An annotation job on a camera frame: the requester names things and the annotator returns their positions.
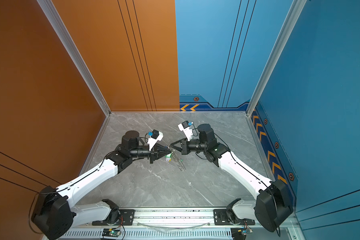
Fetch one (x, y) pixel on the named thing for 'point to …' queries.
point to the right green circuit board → (244, 232)
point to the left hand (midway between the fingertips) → (170, 151)
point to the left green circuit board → (111, 232)
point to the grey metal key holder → (179, 162)
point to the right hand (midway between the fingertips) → (170, 146)
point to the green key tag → (168, 157)
